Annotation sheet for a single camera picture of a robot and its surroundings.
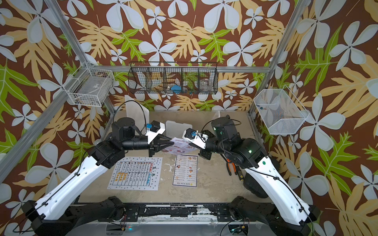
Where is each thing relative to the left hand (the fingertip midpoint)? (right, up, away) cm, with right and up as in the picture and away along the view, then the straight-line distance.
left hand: (172, 139), depth 60 cm
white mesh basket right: (+60, +14, +24) cm, 66 cm away
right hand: (+7, -1, +1) cm, 7 cm away
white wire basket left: (-52, +30, +26) cm, 65 cm away
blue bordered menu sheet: (+5, -22, +29) cm, 37 cm away
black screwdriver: (+37, -23, +26) cm, 51 cm away
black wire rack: (-4, +38, +36) cm, 52 cm away
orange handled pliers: (+32, -20, +30) cm, 48 cm away
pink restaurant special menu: (+3, -4, +4) cm, 6 cm away
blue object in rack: (-1, +31, +37) cm, 48 cm away
